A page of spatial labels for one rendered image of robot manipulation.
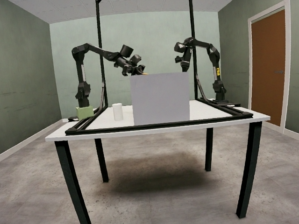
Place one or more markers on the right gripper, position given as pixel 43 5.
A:
pixel 133 70

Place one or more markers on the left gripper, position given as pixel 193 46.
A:
pixel 186 62

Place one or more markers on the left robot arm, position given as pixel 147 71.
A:
pixel 214 57

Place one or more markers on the white cylinder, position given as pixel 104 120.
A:
pixel 118 114

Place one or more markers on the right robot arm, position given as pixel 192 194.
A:
pixel 78 54

